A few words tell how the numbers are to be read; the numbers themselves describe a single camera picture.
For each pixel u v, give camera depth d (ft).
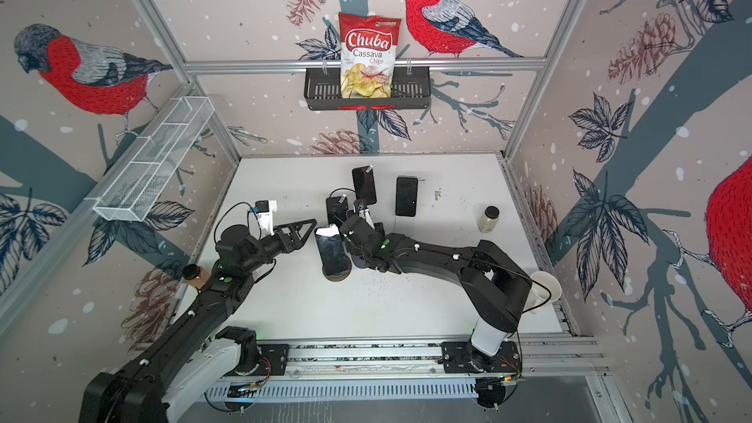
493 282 1.49
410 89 3.11
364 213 2.49
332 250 2.74
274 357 2.43
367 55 2.74
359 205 2.45
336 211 3.02
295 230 2.25
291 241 2.26
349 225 2.08
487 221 3.03
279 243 2.29
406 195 3.04
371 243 2.11
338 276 2.80
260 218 2.30
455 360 2.39
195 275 2.61
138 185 2.38
